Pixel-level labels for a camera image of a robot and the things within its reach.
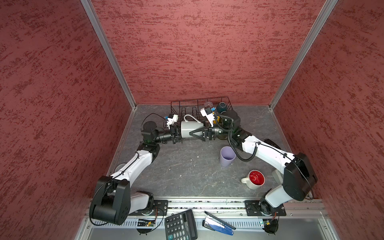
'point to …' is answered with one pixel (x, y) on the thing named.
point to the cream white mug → (188, 126)
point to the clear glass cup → (208, 103)
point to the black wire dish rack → (193, 107)
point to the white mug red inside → (255, 179)
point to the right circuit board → (271, 226)
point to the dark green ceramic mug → (221, 107)
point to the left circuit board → (144, 222)
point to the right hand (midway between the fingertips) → (191, 132)
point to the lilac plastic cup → (227, 155)
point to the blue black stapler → (211, 222)
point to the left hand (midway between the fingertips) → (191, 134)
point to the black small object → (269, 141)
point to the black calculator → (181, 226)
